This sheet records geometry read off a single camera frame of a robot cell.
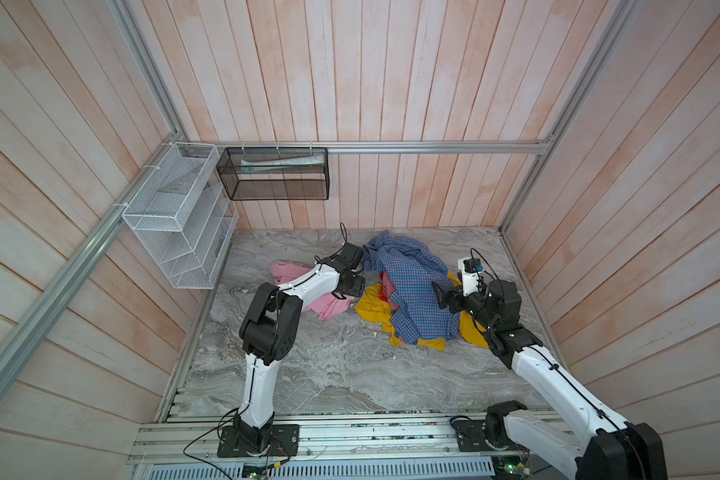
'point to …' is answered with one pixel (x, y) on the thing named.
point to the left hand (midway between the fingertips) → (351, 290)
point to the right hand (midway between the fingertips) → (447, 277)
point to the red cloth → (387, 288)
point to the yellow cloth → (368, 303)
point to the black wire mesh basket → (275, 173)
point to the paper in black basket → (247, 166)
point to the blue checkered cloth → (412, 272)
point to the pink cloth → (325, 303)
